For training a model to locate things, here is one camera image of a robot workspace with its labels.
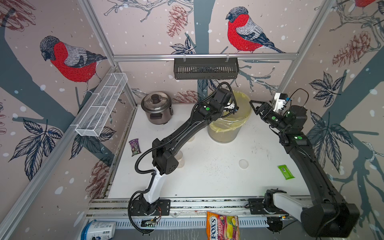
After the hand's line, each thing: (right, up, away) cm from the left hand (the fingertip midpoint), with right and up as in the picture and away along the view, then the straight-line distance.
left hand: (217, 92), depth 78 cm
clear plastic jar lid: (+17, -42, +10) cm, 46 cm away
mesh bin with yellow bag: (+5, -20, +3) cm, 21 cm away
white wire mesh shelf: (-63, -15, -7) cm, 65 cm away
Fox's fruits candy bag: (0, -63, -13) cm, 64 cm away
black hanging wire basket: (-5, +21, +25) cm, 33 cm away
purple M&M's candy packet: (-51, -33, +17) cm, 63 cm away
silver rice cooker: (-38, -6, +21) cm, 44 cm away
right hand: (+16, -6, -7) cm, 19 cm away
